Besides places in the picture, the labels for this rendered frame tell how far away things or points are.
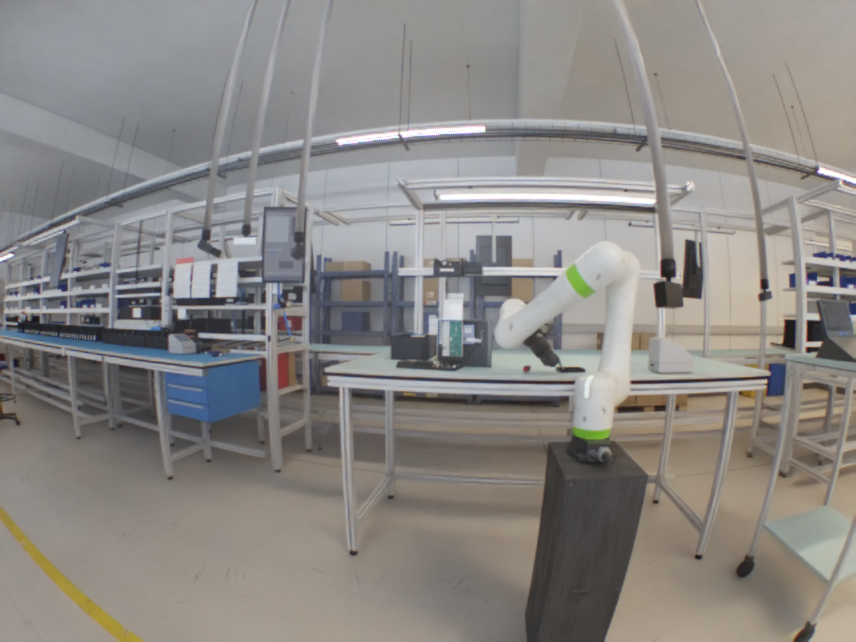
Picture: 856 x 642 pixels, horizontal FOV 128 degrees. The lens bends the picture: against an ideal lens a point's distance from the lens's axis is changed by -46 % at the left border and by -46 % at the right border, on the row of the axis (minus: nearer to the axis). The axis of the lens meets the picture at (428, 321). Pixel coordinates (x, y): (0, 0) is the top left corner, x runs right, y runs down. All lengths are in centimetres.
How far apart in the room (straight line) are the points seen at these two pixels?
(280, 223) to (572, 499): 227
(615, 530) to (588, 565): 13
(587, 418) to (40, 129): 610
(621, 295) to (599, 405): 37
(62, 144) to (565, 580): 631
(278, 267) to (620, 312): 207
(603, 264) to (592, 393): 38
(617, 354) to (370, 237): 534
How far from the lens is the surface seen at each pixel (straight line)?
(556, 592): 126
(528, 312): 127
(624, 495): 112
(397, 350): 196
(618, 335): 131
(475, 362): 174
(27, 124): 588
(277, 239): 261
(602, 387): 116
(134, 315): 422
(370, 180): 655
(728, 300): 698
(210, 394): 251
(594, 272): 116
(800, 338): 339
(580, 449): 122
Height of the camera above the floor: 121
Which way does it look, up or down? level
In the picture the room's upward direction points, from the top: 1 degrees clockwise
